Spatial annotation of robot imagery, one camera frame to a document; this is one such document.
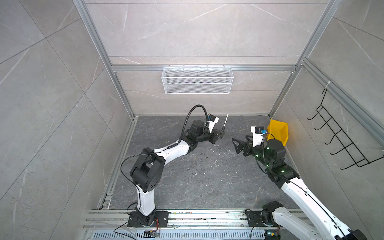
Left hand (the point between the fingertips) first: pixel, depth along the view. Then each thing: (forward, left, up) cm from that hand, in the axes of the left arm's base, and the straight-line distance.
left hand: (224, 130), depth 82 cm
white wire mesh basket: (+38, +14, +7) cm, 41 cm away
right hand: (-8, -6, +5) cm, 10 cm away
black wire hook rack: (-26, -48, +11) cm, 56 cm away
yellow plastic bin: (+16, -47, -22) cm, 54 cm away
